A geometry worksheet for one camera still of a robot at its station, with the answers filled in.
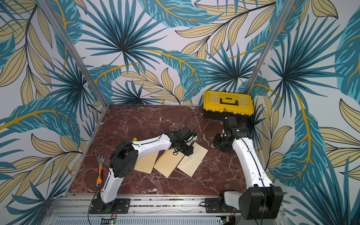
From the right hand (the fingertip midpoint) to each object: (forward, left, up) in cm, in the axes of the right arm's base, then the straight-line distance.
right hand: (215, 145), depth 79 cm
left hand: (+1, +14, -11) cm, 18 cm away
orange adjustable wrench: (-1, +70, -14) cm, 71 cm away
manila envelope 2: (-5, +14, -16) cm, 22 cm away
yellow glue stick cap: (+14, +51, -14) cm, 55 cm away
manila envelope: (-2, +28, -16) cm, 32 cm away
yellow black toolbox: (+32, -8, 0) cm, 33 cm away
